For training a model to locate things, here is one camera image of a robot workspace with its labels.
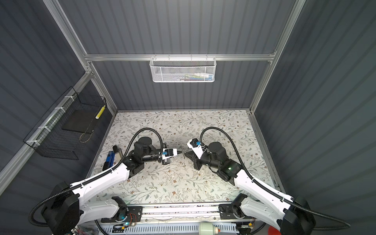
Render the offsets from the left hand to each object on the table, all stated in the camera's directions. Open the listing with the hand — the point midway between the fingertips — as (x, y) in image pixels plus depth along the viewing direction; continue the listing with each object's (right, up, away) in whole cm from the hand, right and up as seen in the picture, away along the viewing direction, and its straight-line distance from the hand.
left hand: (181, 149), depth 74 cm
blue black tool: (-45, -9, +20) cm, 50 cm away
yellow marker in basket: (-46, +19, +7) cm, 51 cm away
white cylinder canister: (+12, -33, -11) cm, 37 cm away
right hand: (+4, -3, -1) cm, 4 cm away
